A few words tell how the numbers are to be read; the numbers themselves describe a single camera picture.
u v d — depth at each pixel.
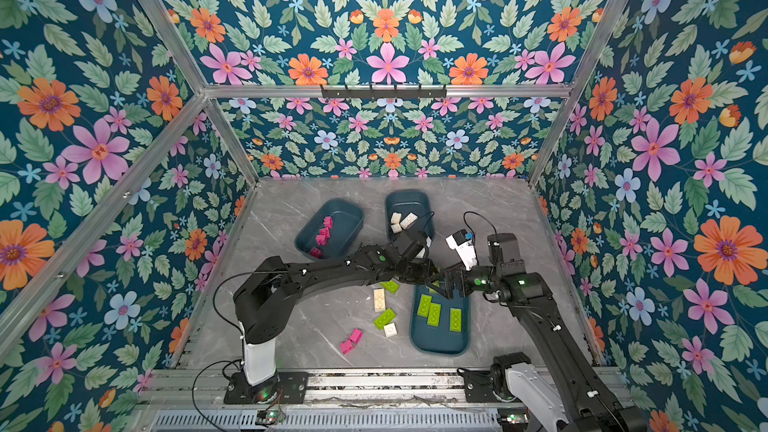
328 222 1.04
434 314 0.84
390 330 0.82
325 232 1.01
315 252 0.97
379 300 0.88
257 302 0.49
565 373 0.43
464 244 0.66
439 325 0.83
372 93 0.91
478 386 0.74
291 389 0.74
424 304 0.87
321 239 0.99
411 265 0.73
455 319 0.85
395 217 1.06
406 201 1.11
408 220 1.04
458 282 0.64
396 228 1.04
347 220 1.07
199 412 0.69
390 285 0.91
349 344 0.78
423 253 0.70
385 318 0.85
